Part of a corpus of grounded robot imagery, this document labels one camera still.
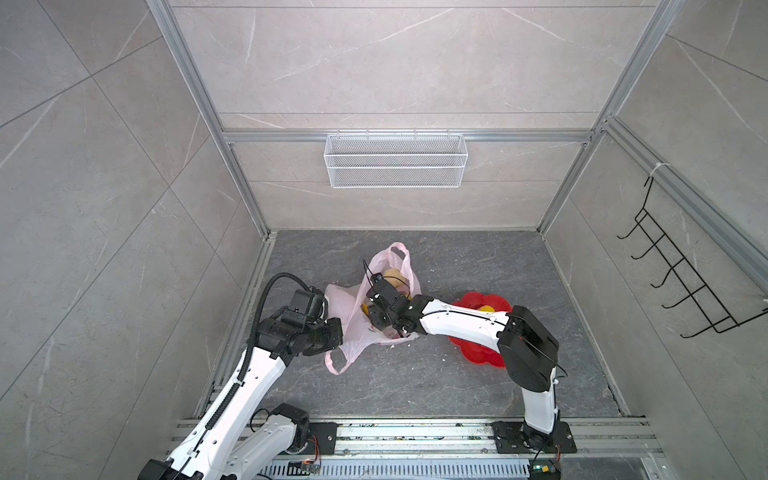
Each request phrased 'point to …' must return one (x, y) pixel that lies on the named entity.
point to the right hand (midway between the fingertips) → (375, 309)
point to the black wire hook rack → (715, 315)
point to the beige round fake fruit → (395, 277)
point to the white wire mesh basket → (395, 161)
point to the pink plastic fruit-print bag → (349, 303)
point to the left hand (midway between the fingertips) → (342, 329)
